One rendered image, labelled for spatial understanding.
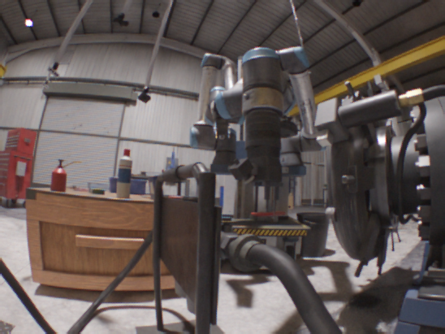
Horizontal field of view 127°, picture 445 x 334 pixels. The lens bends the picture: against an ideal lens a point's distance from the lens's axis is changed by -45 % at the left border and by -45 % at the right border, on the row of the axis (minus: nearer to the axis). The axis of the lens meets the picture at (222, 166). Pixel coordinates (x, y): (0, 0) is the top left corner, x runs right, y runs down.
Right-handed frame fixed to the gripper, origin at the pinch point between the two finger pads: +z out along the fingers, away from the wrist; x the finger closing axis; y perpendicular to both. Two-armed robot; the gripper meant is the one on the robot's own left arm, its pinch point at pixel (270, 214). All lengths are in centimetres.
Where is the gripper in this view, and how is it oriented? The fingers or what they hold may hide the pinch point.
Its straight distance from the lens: 41.9
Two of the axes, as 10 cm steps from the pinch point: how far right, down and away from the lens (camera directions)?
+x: 4.9, -1.0, -8.7
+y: -8.7, -1.1, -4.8
